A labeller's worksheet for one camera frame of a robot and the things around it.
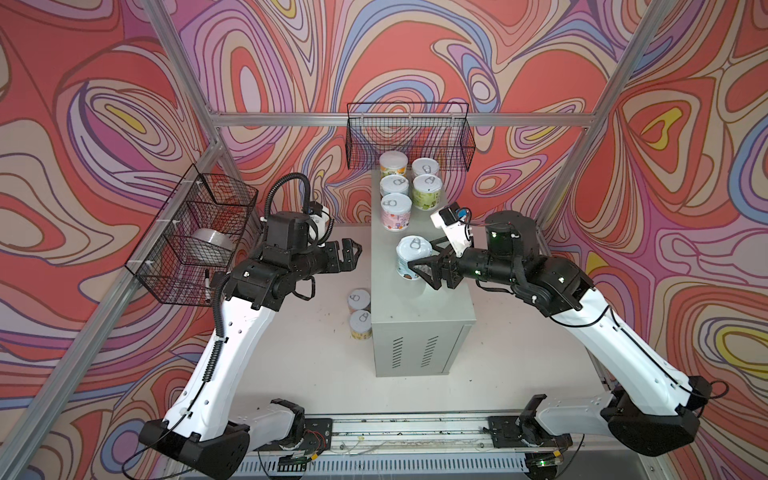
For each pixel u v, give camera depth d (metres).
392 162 0.77
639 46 0.74
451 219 0.49
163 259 0.68
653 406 0.39
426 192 0.72
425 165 0.78
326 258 0.58
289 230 0.45
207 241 0.71
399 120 0.88
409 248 0.61
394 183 0.74
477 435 0.76
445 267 0.51
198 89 0.82
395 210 0.69
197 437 0.36
